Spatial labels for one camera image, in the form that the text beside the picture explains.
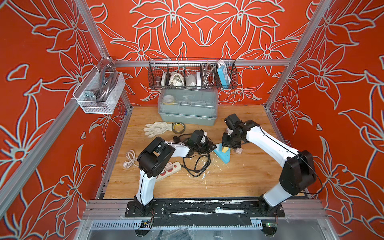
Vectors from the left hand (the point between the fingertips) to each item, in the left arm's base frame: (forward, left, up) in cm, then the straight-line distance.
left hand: (214, 148), depth 93 cm
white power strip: (-13, +23, 0) cm, 26 cm away
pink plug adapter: (0, -16, -1) cm, 16 cm away
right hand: (-3, -2, +10) cm, 10 cm away
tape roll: (+17, +25, -2) cm, 30 cm away
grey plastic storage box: (+23, +19, +14) cm, 33 cm away
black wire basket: (+38, +18, +30) cm, 51 cm away
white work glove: (+14, +41, 0) cm, 43 cm away
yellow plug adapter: (-6, -4, +10) cm, 12 cm away
